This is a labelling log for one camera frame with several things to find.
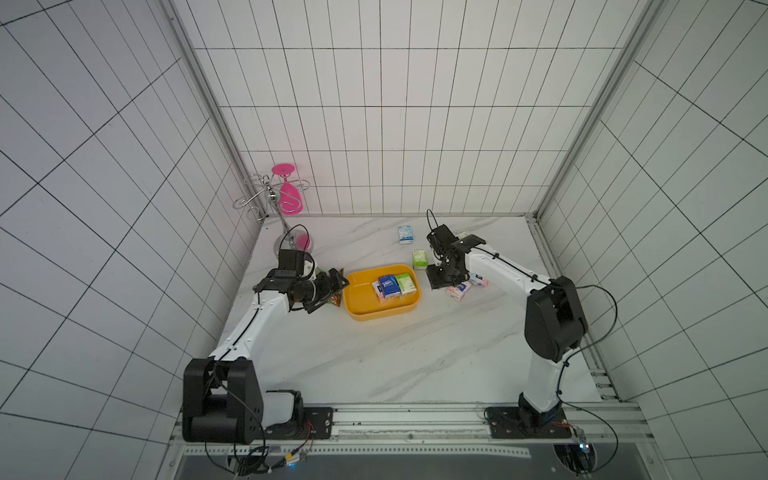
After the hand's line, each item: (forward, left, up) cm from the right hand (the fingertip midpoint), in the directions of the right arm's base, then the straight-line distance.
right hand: (426, 283), depth 92 cm
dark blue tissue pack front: (-1, +12, -1) cm, 12 cm away
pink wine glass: (+13, +41, +22) cm, 48 cm away
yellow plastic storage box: (-4, +21, -6) cm, 22 cm away
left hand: (-8, +26, +5) cm, 28 cm away
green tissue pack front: (0, +7, -1) cm, 7 cm away
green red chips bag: (-5, +29, -3) cm, 29 cm away
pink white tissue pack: (-2, +15, -4) cm, 15 cm away
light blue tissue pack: (+23, +7, -4) cm, 24 cm away
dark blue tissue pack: (0, -11, -5) cm, 12 cm away
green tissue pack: (+13, +1, -5) cm, 14 cm away
